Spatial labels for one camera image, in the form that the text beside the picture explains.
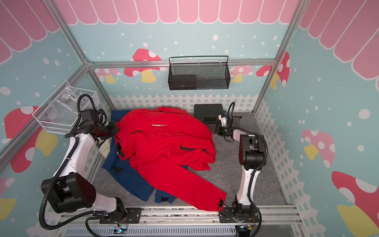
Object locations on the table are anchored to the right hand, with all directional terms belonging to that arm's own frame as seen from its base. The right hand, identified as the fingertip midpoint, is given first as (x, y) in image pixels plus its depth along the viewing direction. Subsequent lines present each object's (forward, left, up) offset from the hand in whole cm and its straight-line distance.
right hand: (211, 128), depth 101 cm
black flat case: (+22, 0, -7) cm, 23 cm away
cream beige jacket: (-14, +69, -1) cm, 71 cm away
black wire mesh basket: (+20, +8, +28) cm, 35 cm away
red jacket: (-15, +30, +5) cm, 34 cm away
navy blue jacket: (-26, +56, -4) cm, 62 cm away
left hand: (-12, +54, +15) cm, 58 cm away
